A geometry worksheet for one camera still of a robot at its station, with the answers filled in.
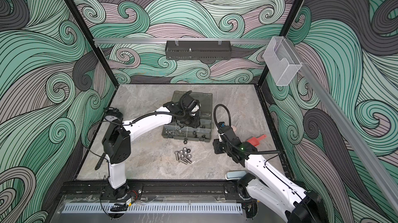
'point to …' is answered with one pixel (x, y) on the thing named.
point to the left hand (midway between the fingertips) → (199, 123)
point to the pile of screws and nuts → (183, 156)
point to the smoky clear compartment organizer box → (201, 133)
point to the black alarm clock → (113, 114)
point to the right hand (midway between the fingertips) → (216, 143)
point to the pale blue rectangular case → (235, 175)
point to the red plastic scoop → (255, 140)
